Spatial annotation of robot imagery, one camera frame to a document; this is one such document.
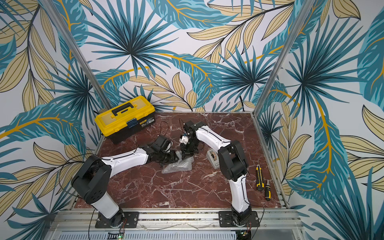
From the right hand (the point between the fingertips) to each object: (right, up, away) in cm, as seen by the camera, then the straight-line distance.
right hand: (183, 157), depth 87 cm
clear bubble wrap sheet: (0, -3, -5) cm, 6 cm away
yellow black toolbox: (-39, +21, +5) cm, 45 cm away
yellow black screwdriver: (+47, -17, -6) cm, 50 cm away
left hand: (-3, -2, 0) cm, 4 cm away
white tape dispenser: (+19, -1, +3) cm, 19 cm away
